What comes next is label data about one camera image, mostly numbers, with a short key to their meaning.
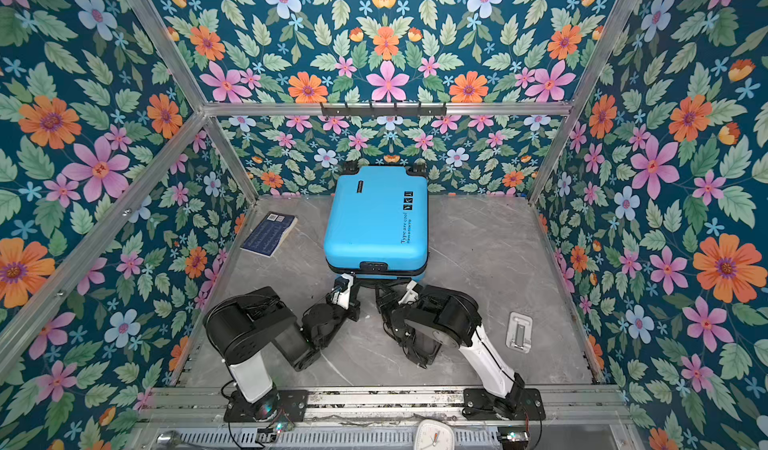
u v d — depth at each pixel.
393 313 0.81
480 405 0.74
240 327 0.49
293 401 0.74
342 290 0.76
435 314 0.54
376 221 0.87
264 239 1.05
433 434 0.68
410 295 0.86
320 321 0.67
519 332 0.84
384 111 0.93
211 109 0.93
